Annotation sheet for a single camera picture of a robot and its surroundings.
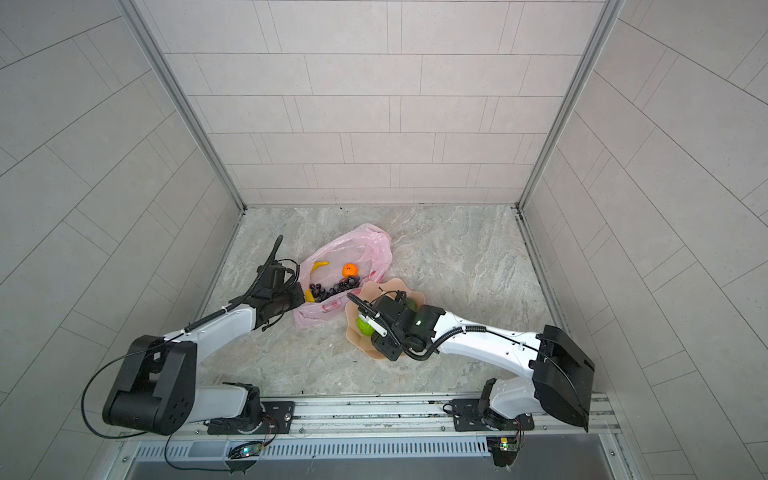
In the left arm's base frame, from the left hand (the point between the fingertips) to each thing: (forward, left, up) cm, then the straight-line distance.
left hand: (311, 287), depth 91 cm
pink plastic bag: (+15, -17, +2) cm, 22 cm away
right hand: (-18, -23, +3) cm, 30 cm away
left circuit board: (-40, +6, +1) cm, 41 cm away
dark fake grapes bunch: (-2, -3, 0) cm, 3 cm away
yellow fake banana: (-3, 0, +1) cm, 4 cm away
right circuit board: (-40, -52, -2) cm, 65 cm away
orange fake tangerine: (+6, -12, +1) cm, 13 cm away
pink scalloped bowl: (-2, -18, +1) cm, 18 cm away
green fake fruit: (-14, -18, +3) cm, 23 cm away
